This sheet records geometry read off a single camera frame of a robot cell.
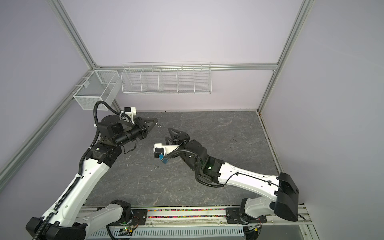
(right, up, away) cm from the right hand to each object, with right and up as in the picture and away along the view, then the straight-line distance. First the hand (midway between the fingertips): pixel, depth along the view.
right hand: (172, 131), depth 63 cm
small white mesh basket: (-56, +29, +36) cm, 73 cm away
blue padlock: (-10, -20, +30) cm, 38 cm away
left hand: (-7, +4, +2) cm, 8 cm away
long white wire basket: (-10, +34, +35) cm, 50 cm away
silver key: (-7, +2, +3) cm, 8 cm away
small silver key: (-15, -23, +28) cm, 39 cm away
